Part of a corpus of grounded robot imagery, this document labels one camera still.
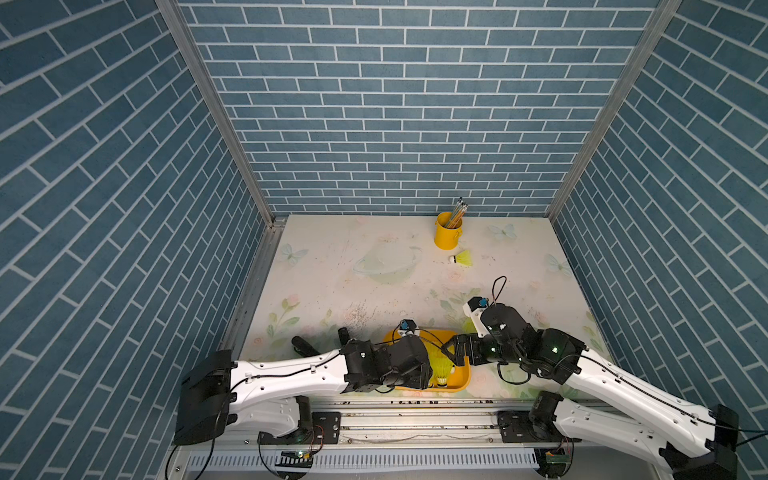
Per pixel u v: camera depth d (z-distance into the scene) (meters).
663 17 0.71
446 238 1.09
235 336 0.92
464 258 1.05
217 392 0.45
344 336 0.87
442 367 0.72
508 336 0.54
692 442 0.40
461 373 0.81
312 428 0.65
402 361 0.55
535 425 0.66
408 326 0.69
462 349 0.64
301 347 0.85
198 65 0.78
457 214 1.04
